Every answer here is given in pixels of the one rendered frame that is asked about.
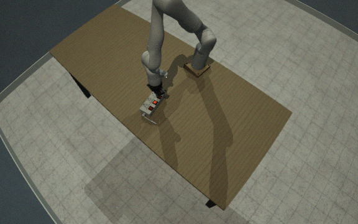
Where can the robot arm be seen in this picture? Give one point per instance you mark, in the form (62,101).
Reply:
(189,21)

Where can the white power strip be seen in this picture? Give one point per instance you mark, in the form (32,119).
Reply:
(150,105)

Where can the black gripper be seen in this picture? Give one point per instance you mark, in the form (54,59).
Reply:
(159,89)

